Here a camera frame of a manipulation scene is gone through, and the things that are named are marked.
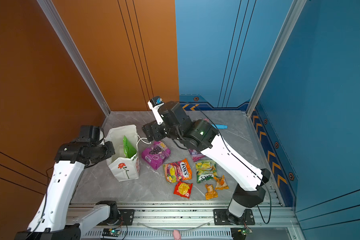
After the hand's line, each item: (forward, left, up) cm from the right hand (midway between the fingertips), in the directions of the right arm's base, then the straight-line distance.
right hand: (150, 124), depth 59 cm
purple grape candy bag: (+6, +5, -35) cm, 35 cm away
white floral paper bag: (-7, +17, -25) cm, 31 cm away
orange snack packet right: (-10, -33, -40) cm, 53 cm away
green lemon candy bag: (-2, -25, -39) cm, 46 cm away
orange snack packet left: (-15, -27, -41) cm, 51 cm away
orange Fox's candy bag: (-3, -9, -37) cm, 39 cm away
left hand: (-1, +22, -18) cm, 28 cm away
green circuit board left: (-32, +23, -42) cm, 57 cm away
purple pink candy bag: (+7, -20, -39) cm, 44 cm away
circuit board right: (-32, -39, -43) cm, 67 cm away
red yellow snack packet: (-13, -12, -40) cm, 43 cm away
